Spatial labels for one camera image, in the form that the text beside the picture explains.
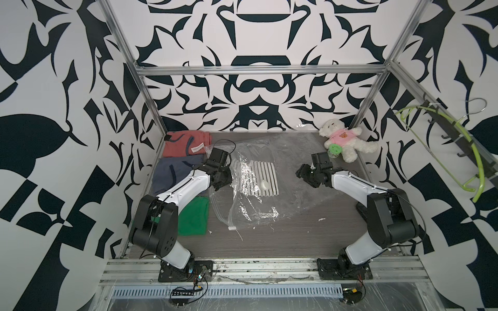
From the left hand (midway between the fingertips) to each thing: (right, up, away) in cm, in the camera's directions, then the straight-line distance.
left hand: (231, 174), depth 90 cm
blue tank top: (-33, +1, +9) cm, 34 cm away
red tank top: (-28, +15, +21) cm, 38 cm away
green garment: (-16, -19, -4) cm, 26 cm away
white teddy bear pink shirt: (+62, +17, +17) cm, 66 cm away
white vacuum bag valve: (+15, -5, +1) cm, 16 cm away
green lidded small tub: (+55, +12, +17) cm, 59 cm away
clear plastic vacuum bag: (+31, -13, +2) cm, 33 cm away
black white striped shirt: (+12, -2, -3) cm, 13 cm away
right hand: (+32, +1, +4) cm, 33 cm away
